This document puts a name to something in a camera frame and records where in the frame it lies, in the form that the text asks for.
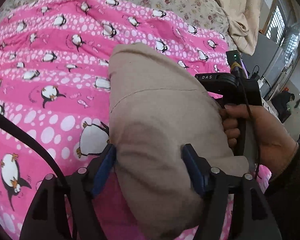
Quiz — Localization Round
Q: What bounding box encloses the barred window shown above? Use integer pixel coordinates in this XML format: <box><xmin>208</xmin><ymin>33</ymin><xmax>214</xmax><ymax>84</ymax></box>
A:
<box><xmin>265</xmin><ymin>0</ymin><xmax>300</xmax><ymax>64</ymax></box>

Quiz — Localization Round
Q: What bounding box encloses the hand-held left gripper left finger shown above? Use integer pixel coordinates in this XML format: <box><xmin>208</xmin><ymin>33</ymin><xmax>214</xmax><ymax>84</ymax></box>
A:
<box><xmin>19</xmin><ymin>144</ymin><xmax>117</xmax><ymax>240</ymax></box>

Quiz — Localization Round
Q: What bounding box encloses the person's right hand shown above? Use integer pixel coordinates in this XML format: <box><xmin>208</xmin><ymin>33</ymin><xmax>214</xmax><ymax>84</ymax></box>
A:
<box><xmin>219</xmin><ymin>104</ymin><xmax>298</xmax><ymax>173</ymax></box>

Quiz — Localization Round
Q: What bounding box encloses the khaki zip jacket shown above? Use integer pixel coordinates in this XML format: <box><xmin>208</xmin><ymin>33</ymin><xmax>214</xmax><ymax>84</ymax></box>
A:
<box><xmin>108</xmin><ymin>42</ymin><xmax>249</xmax><ymax>238</ymax></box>

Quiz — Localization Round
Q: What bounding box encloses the grey cabinet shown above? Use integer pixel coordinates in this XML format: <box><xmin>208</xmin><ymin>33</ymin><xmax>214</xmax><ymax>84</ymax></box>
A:
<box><xmin>240</xmin><ymin>34</ymin><xmax>288</xmax><ymax>87</ymax></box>

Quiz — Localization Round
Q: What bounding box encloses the white power strip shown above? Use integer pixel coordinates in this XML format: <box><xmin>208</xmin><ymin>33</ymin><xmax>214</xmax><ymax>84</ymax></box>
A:
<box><xmin>259</xmin><ymin>77</ymin><xmax>271</xmax><ymax>89</ymax></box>

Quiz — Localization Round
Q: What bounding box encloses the thin black cable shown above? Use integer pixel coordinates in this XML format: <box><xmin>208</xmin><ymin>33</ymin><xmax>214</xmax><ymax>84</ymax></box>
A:
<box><xmin>231</xmin><ymin>64</ymin><xmax>263</xmax><ymax>178</ymax></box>

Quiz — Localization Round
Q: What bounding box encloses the person's right forearm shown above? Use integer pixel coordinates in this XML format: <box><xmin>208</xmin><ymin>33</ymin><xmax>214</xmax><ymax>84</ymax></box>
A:
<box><xmin>264</xmin><ymin>142</ymin><xmax>300</xmax><ymax>240</ymax></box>

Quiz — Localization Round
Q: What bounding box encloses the pink penguin print blanket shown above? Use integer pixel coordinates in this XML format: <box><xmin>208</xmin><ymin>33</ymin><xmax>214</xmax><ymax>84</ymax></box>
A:
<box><xmin>0</xmin><ymin>0</ymin><xmax>270</xmax><ymax>240</ymax></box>

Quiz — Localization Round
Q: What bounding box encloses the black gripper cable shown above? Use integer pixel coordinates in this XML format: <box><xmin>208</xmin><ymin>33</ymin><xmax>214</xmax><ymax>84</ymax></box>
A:
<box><xmin>0</xmin><ymin>107</ymin><xmax>65</xmax><ymax>188</ymax></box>

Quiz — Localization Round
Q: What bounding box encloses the black plug adapter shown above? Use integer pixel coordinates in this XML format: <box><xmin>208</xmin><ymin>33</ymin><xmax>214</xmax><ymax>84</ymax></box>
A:
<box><xmin>250</xmin><ymin>65</ymin><xmax>260</xmax><ymax>80</ymax></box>

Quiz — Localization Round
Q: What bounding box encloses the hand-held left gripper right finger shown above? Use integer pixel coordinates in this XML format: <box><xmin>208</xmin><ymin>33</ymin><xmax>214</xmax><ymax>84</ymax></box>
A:
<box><xmin>182</xmin><ymin>144</ymin><xmax>283</xmax><ymax>240</ymax></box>

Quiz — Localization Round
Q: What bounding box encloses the beige hanging cloth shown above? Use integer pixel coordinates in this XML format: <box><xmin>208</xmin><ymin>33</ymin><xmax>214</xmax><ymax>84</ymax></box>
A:
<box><xmin>210</xmin><ymin>0</ymin><xmax>263</xmax><ymax>57</ymax></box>

